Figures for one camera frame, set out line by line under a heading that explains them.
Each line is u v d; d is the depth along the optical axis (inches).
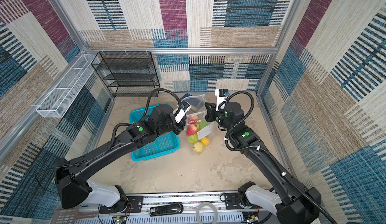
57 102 28.1
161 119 20.4
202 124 29.9
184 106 23.6
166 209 27.1
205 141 35.1
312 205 14.4
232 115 20.0
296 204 14.8
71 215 28.1
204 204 27.8
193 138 33.0
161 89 20.9
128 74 43.5
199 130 30.5
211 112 24.2
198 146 33.2
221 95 23.4
